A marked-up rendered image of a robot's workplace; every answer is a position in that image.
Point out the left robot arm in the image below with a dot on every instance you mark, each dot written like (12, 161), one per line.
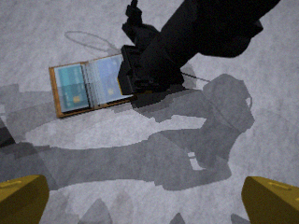
(221, 28)

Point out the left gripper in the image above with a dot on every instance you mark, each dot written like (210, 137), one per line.
(148, 71)

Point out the clear plastic sheet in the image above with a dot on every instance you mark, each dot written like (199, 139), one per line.
(104, 74)

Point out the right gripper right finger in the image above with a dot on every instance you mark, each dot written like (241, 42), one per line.
(270, 202)

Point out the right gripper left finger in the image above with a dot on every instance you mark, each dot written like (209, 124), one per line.
(23, 200)

